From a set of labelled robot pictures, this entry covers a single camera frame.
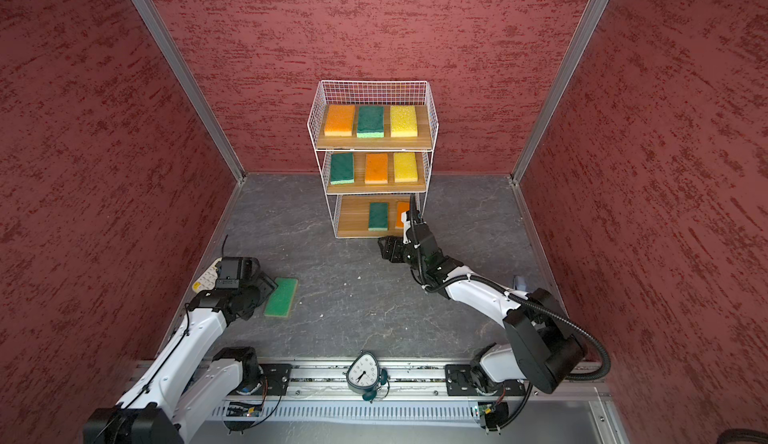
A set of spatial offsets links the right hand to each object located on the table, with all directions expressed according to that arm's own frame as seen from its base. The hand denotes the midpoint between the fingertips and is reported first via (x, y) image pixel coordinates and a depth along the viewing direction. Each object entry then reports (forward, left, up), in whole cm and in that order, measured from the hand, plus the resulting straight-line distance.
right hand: (386, 246), depth 86 cm
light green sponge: (-11, +32, -11) cm, 36 cm away
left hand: (-11, +35, -8) cm, 37 cm away
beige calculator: (-4, +55, -9) cm, 56 cm away
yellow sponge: (+20, -7, +13) cm, 25 cm away
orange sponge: (+19, +2, +14) cm, 24 cm away
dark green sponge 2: (+19, +3, -10) cm, 22 cm away
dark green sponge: (+20, +13, +13) cm, 27 cm away
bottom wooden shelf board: (+20, +12, -10) cm, 25 cm away
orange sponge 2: (+23, -6, -11) cm, 27 cm away
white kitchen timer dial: (-31, +6, -9) cm, 33 cm away
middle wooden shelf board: (+13, +7, +12) cm, 19 cm away
